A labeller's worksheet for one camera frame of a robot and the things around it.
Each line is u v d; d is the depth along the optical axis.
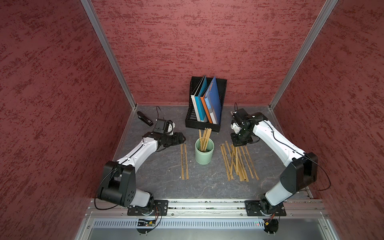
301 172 0.43
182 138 0.81
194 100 0.88
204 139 0.83
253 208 0.74
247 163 0.90
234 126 0.77
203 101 0.86
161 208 0.75
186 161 0.90
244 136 0.68
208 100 0.86
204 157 0.85
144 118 1.10
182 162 0.90
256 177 0.85
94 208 0.41
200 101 0.87
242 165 0.90
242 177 0.85
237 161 0.82
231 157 0.92
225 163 0.90
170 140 0.76
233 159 0.90
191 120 1.10
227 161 0.90
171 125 0.74
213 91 0.96
